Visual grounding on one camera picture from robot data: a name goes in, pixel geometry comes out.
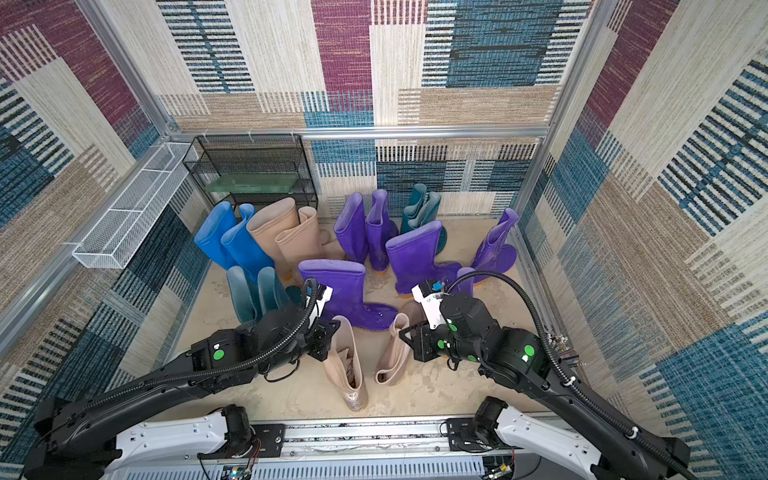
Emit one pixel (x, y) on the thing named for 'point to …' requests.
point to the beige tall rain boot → (269, 224)
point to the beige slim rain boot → (306, 241)
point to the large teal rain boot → (269, 296)
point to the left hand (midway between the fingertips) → (342, 325)
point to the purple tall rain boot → (351, 229)
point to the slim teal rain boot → (242, 298)
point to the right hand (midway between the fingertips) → (407, 339)
